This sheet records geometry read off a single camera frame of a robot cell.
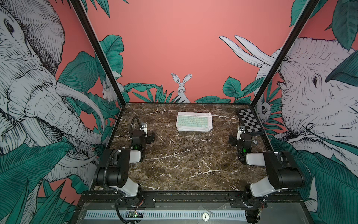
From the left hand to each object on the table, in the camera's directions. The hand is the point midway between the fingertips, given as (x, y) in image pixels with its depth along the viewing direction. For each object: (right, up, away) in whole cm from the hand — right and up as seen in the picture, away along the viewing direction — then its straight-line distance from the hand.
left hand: (146, 128), depth 94 cm
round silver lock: (+37, -43, -25) cm, 62 cm away
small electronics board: (+1, -42, -24) cm, 48 cm away
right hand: (+64, -2, 0) cm, 64 cm away
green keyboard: (+34, +4, +8) cm, 35 cm away
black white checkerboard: (+77, +4, +10) cm, 78 cm away
